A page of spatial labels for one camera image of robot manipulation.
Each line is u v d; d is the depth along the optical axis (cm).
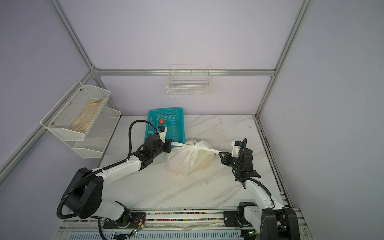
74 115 76
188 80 96
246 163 66
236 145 78
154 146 68
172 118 118
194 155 84
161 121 114
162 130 77
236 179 65
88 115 79
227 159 75
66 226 73
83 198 43
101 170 48
